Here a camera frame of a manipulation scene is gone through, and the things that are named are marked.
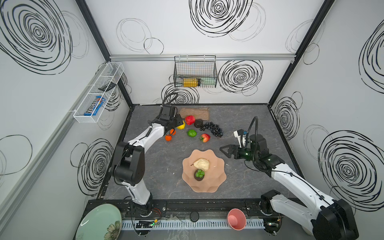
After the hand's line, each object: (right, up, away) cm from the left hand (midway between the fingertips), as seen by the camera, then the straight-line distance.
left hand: (181, 119), depth 92 cm
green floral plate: (-35, -48, -24) cm, 64 cm away
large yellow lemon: (+1, -5, -4) cm, 6 cm away
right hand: (+24, -16, -14) cm, 32 cm away
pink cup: (+29, -48, -22) cm, 60 cm away
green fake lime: (+7, -10, +7) cm, 13 cm away
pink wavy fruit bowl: (+20, -32, -9) cm, 39 cm away
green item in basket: (+16, +22, -6) cm, 28 cm away
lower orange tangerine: (-10, -13, +7) cm, 17 cm away
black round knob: (+8, -42, -29) cm, 52 cm away
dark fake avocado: (+11, -3, +12) cm, 17 cm away
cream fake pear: (+12, -25, -10) cm, 29 cm away
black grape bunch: (+22, -6, +9) cm, 25 cm away
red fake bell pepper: (+5, -1, +11) cm, 12 cm away
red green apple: (+15, -13, +4) cm, 20 cm away
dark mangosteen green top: (+11, -30, -14) cm, 34 cm away
